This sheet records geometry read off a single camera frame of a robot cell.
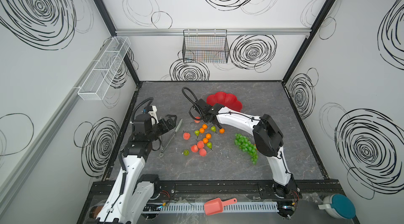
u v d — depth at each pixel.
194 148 0.85
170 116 0.70
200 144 0.86
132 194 0.56
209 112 0.68
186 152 0.83
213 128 0.93
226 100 1.08
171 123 0.69
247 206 0.71
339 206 0.64
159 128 0.68
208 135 0.91
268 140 0.52
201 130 0.92
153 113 0.69
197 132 0.91
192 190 0.75
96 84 0.72
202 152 0.83
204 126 0.93
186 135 0.89
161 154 0.85
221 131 0.92
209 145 0.87
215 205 0.70
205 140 0.89
